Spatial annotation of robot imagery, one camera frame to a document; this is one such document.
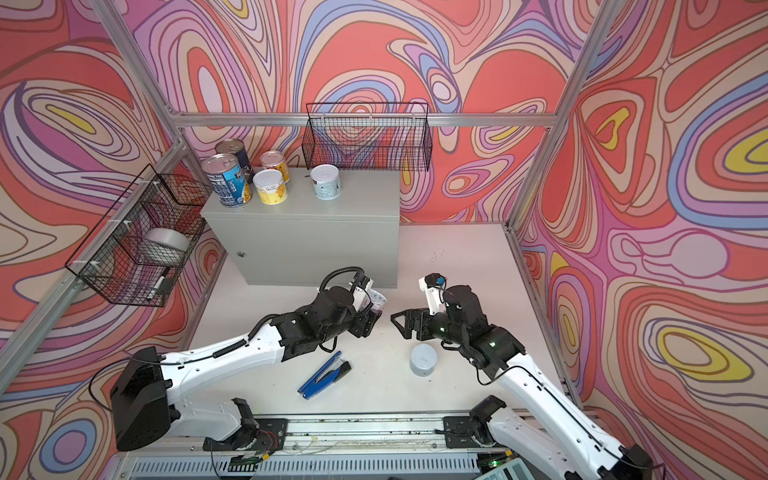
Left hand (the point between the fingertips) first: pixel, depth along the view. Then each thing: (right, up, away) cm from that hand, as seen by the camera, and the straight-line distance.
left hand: (374, 305), depth 78 cm
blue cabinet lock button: (-41, +13, +11) cm, 44 cm away
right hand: (+8, -4, -5) cm, 10 cm away
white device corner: (+32, -35, -12) cm, 49 cm away
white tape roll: (-50, +16, -7) cm, 53 cm away
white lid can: (+13, -15, +2) cm, 20 cm away
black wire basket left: (-60, +12, -11) cm, 62 cm away
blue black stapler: (-13, -20, +4) cm, 24 cm away
